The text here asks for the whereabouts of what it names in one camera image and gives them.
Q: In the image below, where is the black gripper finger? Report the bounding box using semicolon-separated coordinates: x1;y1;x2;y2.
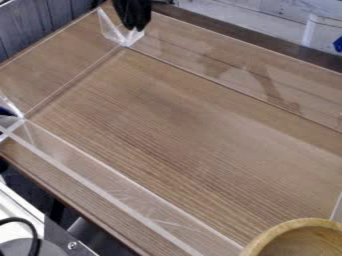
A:
110;0;152;31

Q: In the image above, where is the brown wooden bowl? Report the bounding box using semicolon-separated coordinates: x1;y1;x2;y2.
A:
239;218;342;256

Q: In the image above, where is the white container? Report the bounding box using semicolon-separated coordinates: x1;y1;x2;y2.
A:
300;13;342;56

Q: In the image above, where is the blue object at right edge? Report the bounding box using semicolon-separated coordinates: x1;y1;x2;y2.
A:
332;36;342;52

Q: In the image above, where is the clear acrylic corner bracket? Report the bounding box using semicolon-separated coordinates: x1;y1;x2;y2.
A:
96;8;144;47

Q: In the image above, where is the clear acrylic front wall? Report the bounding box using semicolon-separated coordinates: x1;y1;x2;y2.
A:
0;118;241;256

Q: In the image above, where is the grey metal bracket with screw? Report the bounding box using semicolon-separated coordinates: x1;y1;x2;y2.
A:
43;217;98;256

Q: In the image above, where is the black cable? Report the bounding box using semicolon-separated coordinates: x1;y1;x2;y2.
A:
0;216;42;256

